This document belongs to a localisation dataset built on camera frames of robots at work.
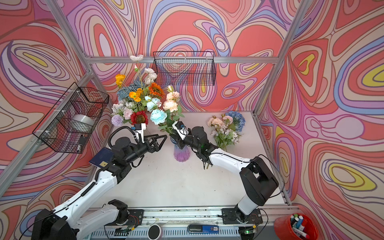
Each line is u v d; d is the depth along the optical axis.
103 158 0.94
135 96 0.70
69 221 0.40
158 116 0.65
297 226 0.65
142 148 0.66
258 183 0.44
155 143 0.64
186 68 0.96
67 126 0.74
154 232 0.65
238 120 1.06
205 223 0.73
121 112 0.80
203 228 0.67
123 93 0.77
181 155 0.99
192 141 0.69
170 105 0.71
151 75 0.77
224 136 0.97
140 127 0.66
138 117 0.80
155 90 0.76
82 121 0.71
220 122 1.03
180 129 0.67
